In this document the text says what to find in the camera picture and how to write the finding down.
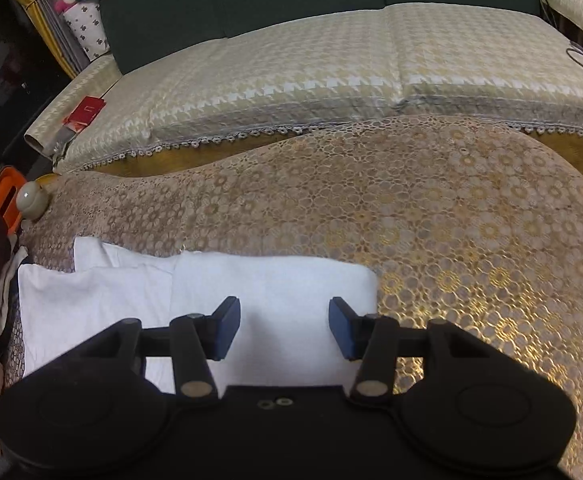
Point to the round white ornament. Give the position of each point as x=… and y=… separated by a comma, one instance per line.
x=32, y=201

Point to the white printed sweatshirt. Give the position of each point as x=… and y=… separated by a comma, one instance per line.
x=271, y=285

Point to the white and black cloth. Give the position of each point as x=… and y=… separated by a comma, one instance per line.
x=8, y=280

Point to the orange plastic box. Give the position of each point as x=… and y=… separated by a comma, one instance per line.
x=6, y=174

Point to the cream houndstooth sofa cover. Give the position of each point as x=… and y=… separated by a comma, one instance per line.
x=296, y=70

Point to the red booklet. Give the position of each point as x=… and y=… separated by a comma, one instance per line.
x=87, y=110

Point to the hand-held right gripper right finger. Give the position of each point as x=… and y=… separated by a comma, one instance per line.
x=341, y=327

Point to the white patterned bag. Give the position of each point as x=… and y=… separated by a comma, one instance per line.
x=88, y=30

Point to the gold floral tablecloth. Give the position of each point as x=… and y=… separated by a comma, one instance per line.
x=371, y=200

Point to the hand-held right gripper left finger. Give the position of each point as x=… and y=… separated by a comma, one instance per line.
x=226, y=327

